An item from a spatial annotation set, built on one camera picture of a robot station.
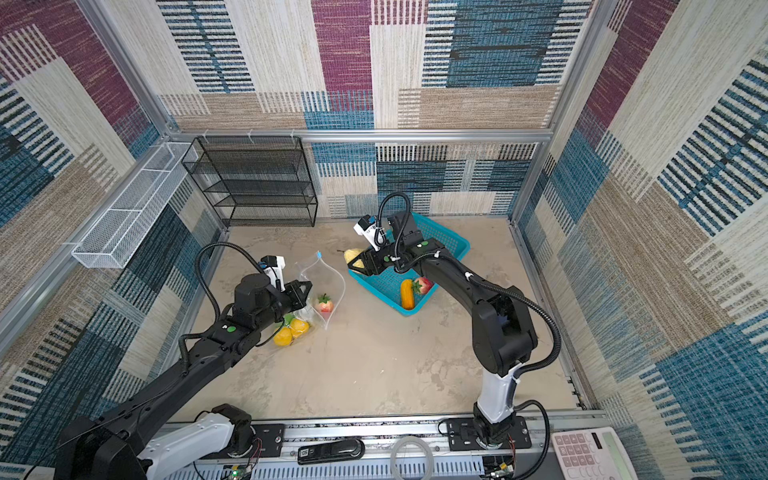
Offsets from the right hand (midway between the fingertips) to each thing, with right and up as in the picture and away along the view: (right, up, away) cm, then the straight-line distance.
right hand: (358, 263), depth 84 cm
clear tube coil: (+12, -41, -13) cm, 45 cm away
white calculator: (+55, -43, -14) cm, 72 cm away
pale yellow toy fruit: (-1, +3, -4) cm, 5 cm away
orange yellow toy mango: (+14, -10, +10) cm, 20 cm away
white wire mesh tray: (-56, +7, -13) cm, 58 cm away
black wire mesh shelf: (-40, +28, +25) cm, 55 cm away
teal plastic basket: (+8, -9, +16) cm, 20 cm away
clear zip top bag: (-10, -9, +7) cm, 15 cm away
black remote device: (-2, -42, -15) cm, 45 cm away
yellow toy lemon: (-17, -19, +3) cm, 26 cm away
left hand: (-11, -4, -5) cm, 13 cm away
